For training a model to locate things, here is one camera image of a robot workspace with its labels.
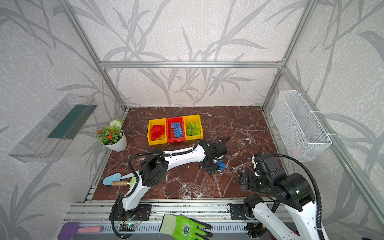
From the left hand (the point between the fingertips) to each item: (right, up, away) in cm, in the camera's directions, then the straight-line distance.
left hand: (211, 163), depth 88 cm
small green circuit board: (-42, -26, -16) cm, 52 cm away
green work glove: (-15, -24, -19) cm, 34 cm away
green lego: (-13, +23, +20) cm, 34 cm away
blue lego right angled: (+6, -1, +1) cm, 6 cm away
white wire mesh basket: (+36, +20, -25) cm, 49 cm away
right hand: (+14, +2, -23) cm, 27 cm away
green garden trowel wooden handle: (-51, -9, -6) cm, 52 cm away
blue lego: (-22, +17, +17) cm, 33 cm away
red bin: (-27, +14, +13) cm, 33 cm away
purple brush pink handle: (-68, -26, -19) cm, 75 cm away
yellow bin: (-36, +18, +11) cm, 42 cm away
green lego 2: (-9, +22, +18) cm, 30 cm away
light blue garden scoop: (-55, -7, -3) cm, 56 cm away
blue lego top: (-25, +22, +20) cm, 39 cm away
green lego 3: (-13, +18, +15) cm, 26 cm away
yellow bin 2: (-12, +27, +20) cm, 36 cm away
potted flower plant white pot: (-58, +16, -2) cm, 60 cm away
